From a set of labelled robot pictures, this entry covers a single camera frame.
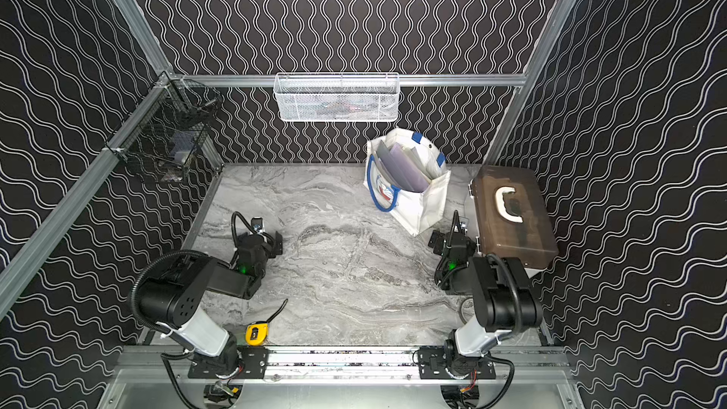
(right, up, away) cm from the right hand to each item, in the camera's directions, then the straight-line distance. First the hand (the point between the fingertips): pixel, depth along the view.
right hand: (454, 233), depth 95 cm
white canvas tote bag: (-14, +8, -5) cm, 17 cm away
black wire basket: (-97, +34, -3) cm, 102 cm away
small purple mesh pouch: (-13, +18, -3) cm, 22 cm away
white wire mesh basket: (-43, +57, +33) cm, 79 cm away
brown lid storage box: (+11, +7, -15) cm, 20 cm away
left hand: (-65, +2, -1) cm, 65 cm away
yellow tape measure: (-60, -25, -17) cm, 67 cm away
